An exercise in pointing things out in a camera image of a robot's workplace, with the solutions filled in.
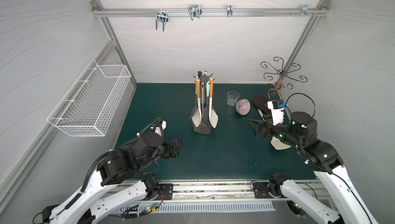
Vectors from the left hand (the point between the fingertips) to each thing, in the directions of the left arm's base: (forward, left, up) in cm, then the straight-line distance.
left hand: (174, 142), depth 64 cm
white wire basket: (+14, +40, +6) cm, 43 cm away
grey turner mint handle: (+17, -13, -16) cm, 27 cm away
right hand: (+10, -35, +6) cm, 37 cm away
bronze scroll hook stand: (+62, -74, -19) cm, 99 cm away
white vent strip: (-20, -8, -26) cm, 33 cm away
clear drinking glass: (+45, -33, -20) cm, 59 cm away
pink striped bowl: (+37, -39, -23) cm, 59 cm away
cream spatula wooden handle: (+23, -18, -14) cm, 32 cm away
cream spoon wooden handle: (+22, -8, -14) cm, 27 cm away
